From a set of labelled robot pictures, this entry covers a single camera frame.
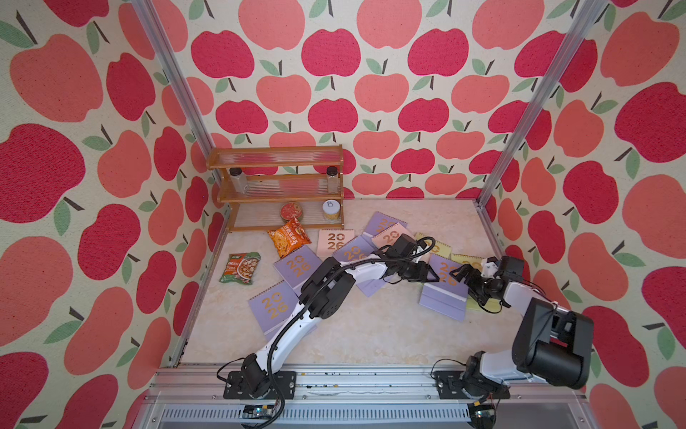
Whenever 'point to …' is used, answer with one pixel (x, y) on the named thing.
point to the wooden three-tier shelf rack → (280, 187)
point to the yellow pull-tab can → (331, 209)
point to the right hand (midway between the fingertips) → (462, 286)
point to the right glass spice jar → (332, 180)
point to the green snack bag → (240, 267)
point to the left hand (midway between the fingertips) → (438, 287)
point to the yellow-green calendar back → (439, 248)
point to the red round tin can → (290, 209)
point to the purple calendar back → (380, 222)
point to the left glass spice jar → (238, 180)
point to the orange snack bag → (288, 237)
